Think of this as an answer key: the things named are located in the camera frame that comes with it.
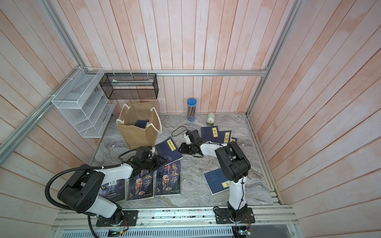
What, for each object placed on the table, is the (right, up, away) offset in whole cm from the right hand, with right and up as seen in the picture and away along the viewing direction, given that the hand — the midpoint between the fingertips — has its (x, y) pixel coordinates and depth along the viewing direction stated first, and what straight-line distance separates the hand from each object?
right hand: (179, 149), depth 98 cm
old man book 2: (-7, -16, -12) cm, 21 cm away
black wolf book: (-35, -20, -18) cm, 44 cm away
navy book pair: (-29, +18, +10) cm, 36 cm away
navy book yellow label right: (+39, +6, +5) cm, 39 cm away
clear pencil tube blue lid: (+8, +32, +3) cm, 33 cm away
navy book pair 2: (-8, 0, +1) cm, 8 cm away
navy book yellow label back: (+22, +10, +10) cm, 26 cm away
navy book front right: (+23, -17, -13) cm, 31 cm away
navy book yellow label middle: (+32, +8, +5) cm, 33 cm away
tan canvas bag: (-28, +9, -8) cm, 30 cm away
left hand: (-8, -8, -8) cm, 14 cm away
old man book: (-21, -19, -15) cm, 32 cm away
